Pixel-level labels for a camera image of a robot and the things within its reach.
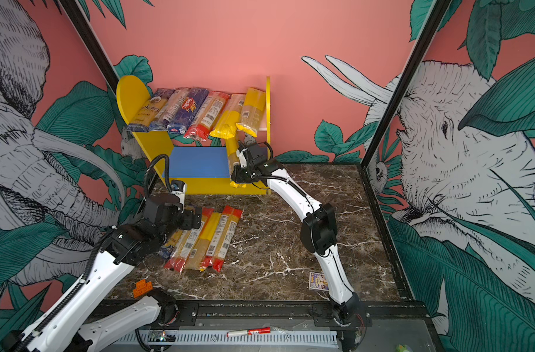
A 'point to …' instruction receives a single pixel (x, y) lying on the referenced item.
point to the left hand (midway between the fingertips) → (188, 203)
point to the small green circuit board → (163, 336)
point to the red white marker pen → (240, 333)
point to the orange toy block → (141, 288)
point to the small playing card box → (317, 281)
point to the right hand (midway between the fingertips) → (230, 172)
